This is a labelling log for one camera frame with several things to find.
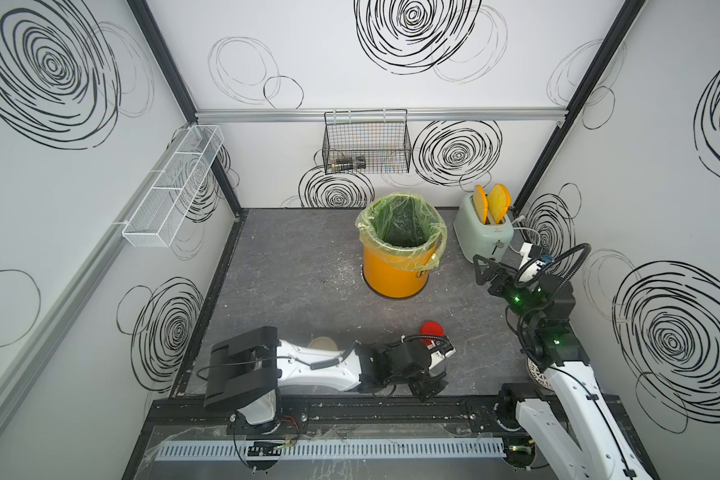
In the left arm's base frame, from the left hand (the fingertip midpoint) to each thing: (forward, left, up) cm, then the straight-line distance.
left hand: (439, 370), depth 73 cm
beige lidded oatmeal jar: (+5, +29, +3) cm, 30 cm away
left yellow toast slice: (+47, -17, +13) cm, 52 cm away
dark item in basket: (+50, +25, +25) cm, 61 cm away
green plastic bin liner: (+41, +7, +6) cm, 42 cm away
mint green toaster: (+39, -21, +5) cm, 45 cm away
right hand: (+20, -11, +18) cm, 30 cm away
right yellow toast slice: (+49, -24, +12) cm, 56 cm away
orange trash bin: (+25, +10, +4) cm, 27 cm away
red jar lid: (+14, -1, -6) cm, 15 cm away
